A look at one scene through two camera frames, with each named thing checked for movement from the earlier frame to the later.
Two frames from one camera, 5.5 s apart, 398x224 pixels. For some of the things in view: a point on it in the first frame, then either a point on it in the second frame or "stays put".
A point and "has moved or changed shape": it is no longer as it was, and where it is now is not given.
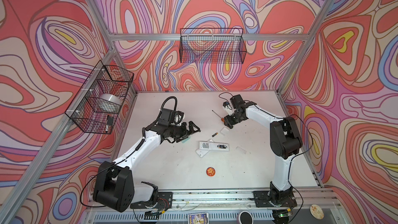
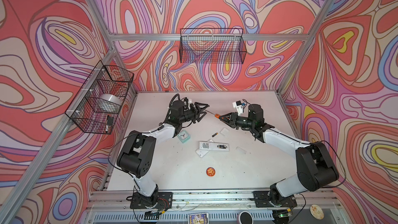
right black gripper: [230, 123] -> [233, 118]
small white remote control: [201, 153] stays put
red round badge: [210, 171] stays put
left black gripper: [184, 133] -> [195, 114]
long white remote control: [217, 146] stays put
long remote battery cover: [240, 150] stays put
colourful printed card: [198, 218] stays put
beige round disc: [316, 212] stays put
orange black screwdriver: [222, 119] has moved or changed shape
